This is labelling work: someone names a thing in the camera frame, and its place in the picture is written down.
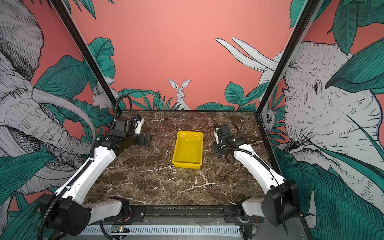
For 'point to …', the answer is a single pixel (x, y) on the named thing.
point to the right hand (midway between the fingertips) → (214, 147)
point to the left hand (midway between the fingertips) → (143, 132)
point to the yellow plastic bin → (188, 150)
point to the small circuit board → (120, 229)
